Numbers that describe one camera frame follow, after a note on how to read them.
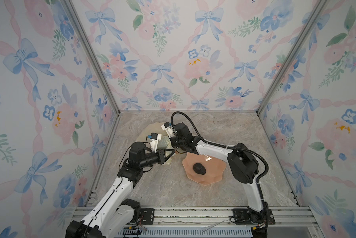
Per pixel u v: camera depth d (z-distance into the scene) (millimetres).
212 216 749
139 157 576
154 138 684
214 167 899
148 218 735
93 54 863
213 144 613
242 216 734
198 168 855
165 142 747
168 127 799
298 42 805
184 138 716
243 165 529
